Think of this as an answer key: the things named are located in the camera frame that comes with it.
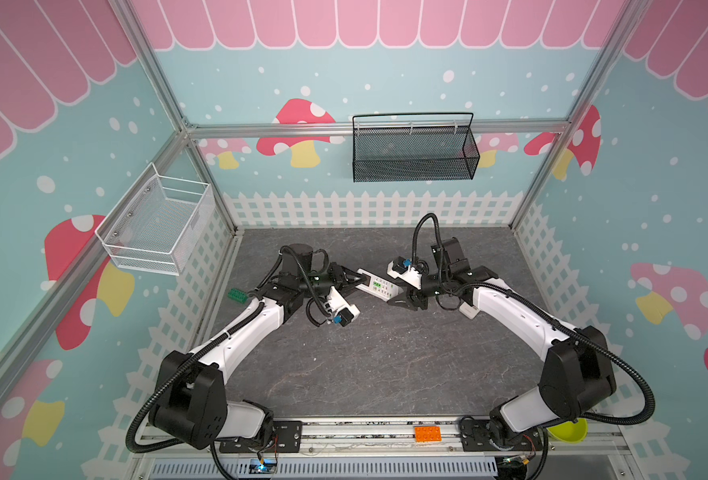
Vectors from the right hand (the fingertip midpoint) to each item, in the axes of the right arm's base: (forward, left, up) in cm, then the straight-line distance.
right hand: (392, 289), depth 81 cm
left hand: (+2, +8, +5) cm, 10 cm away
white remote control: (-1, +4, +3) cm, 5 cm away
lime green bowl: (-31, -44, -17) cm, 57 cm away
